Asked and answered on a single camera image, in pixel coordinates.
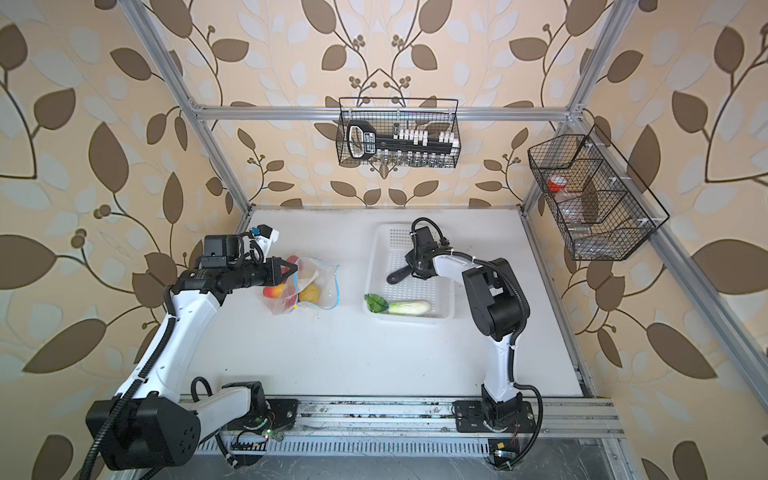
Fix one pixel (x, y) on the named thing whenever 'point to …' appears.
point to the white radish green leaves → (377, 304)
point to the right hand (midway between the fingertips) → (411, 262)
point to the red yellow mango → (274, 291)
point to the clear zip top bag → (325, 277)
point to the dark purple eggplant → (400, 274)
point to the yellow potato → (310, 293)
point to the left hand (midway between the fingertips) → (295, 265)
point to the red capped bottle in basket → (557, 183)
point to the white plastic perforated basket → (388, 245)
